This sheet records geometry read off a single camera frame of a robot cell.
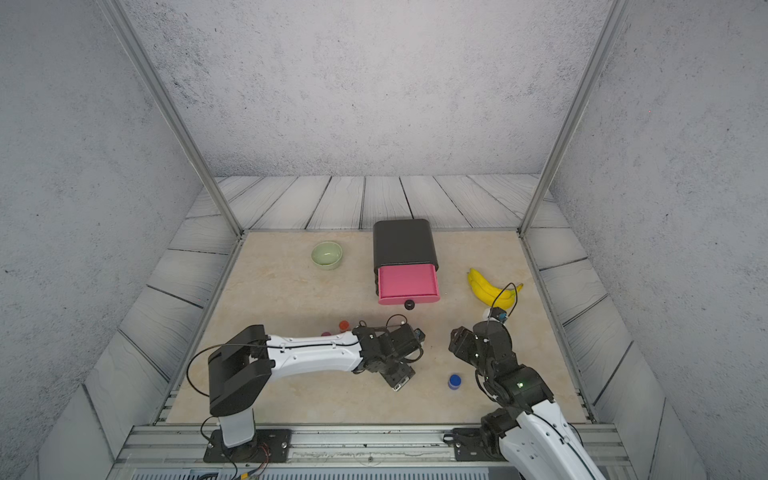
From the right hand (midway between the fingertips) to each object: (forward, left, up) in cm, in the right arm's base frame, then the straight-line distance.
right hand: (462, 336), depth 78 cm
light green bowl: (+36, +43, -10) cm, 57 cm away
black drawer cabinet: (+30, +14, +4) cm, 33 cm away
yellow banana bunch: (+17, -16, -10) cm, 26 cm away
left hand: (-6, +14, -10) cm, 19 cm away
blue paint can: (-8, +2, -11) cm, 14 cm away
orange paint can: (+8, +33, -10) cm, 36 cm away
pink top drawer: (+16, +14, 0) cm, 21 cm away
